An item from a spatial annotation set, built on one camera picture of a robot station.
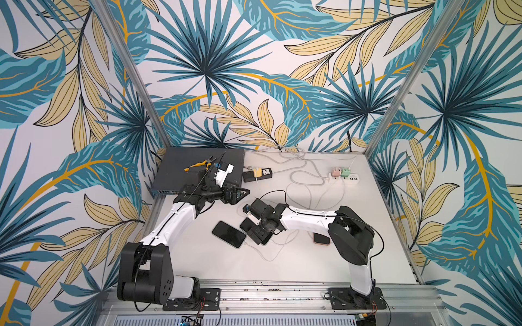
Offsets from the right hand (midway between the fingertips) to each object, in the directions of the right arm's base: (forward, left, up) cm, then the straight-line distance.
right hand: (249, 240), depth 87 cm
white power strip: (+31, -54, +1) cm, 62 cm away
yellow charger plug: (+33, -4, +5) cm, 34 cm away
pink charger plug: (+32, -44, +5) cm, 54 cm away
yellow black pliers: (+40, +22, +6) cm, 46 cm away
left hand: (+13, +2, +20) cm, 23 cm away
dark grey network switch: (+39, +37, +4) cm, 54 cm away
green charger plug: (+32, -49, +5) cm, 58 cm away
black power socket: (+33, 0, +2) cm, 33 cm away
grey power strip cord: (+44, -37, -2) cm, 57 cm away
